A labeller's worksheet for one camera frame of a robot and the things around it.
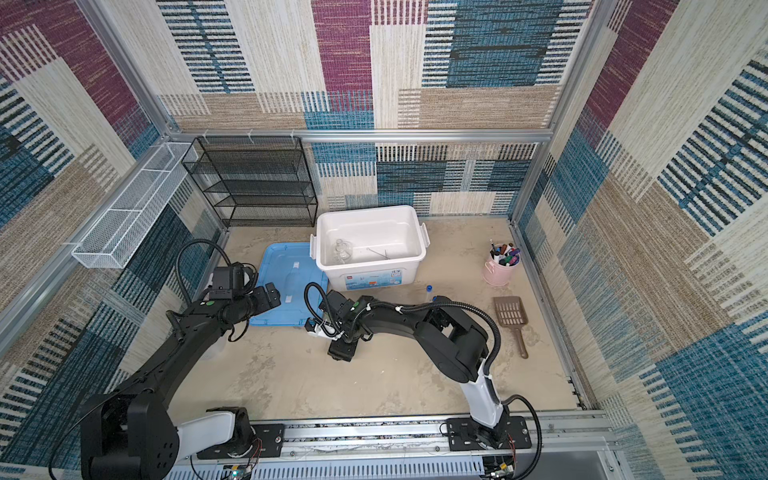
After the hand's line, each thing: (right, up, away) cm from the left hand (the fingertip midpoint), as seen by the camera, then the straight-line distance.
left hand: (265, 293), depth 86 cm
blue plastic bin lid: (-1, +6, +23) cm, 24 cm away
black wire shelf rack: (-13, +37, +24) cm, 46 cm away
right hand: (+22, -16, +2) cm, 27 cm away
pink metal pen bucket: (+69, +5, +10) cm, 70 cm away
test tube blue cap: (+46, +2, -3) cm, 46 cm away
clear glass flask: (+19, +12, +19) cm, 29 cm away
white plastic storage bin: (+37, +20, +21) cm, 47 cm away
